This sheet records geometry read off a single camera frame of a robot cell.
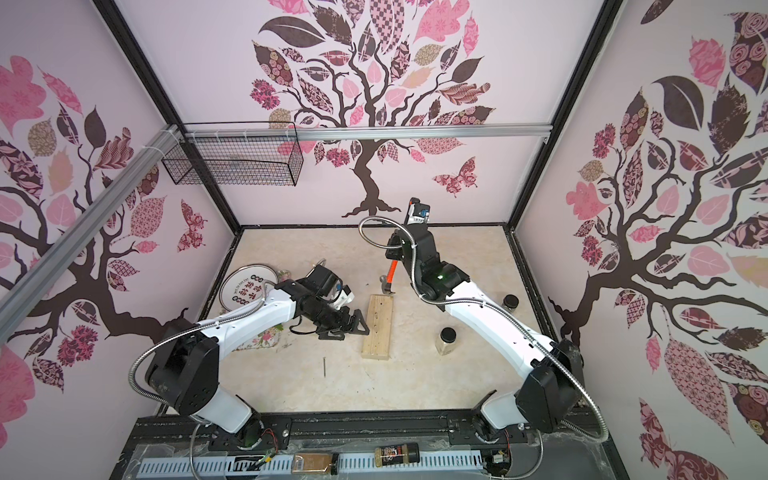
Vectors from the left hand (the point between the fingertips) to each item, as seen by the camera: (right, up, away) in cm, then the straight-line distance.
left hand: (356, 339), depth 81 cm
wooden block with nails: (+6, +1, +9) cm, 11 cm away
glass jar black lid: (+25, 0, 0) cm, 25 cm away
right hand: (+11, +30, -5) cm, 33 cm away
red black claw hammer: (+8, +16, -3) cm, 19 cm away
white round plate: (-40, +13, +20) cm, 47 cm away
